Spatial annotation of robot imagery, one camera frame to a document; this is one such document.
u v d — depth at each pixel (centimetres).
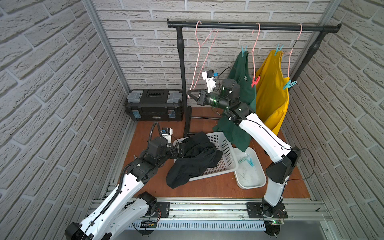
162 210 73
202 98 58
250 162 90
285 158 45
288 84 56
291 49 88
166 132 63
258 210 73
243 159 90
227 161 88
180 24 56
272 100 71
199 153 76
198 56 92
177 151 65
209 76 59
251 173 85
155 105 98
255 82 56
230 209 76
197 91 62
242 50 86
